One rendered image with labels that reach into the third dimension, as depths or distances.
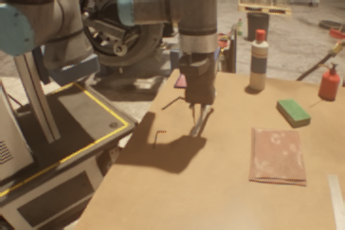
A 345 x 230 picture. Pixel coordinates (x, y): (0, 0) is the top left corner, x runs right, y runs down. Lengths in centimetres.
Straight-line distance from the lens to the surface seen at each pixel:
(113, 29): 173
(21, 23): 62
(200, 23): 51
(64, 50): 81
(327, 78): 98
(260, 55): 89
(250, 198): 56
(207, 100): 60
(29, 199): 99
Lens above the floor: 91
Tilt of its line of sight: 34 degrees down
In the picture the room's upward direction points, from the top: 5 degrees counter-clockwise
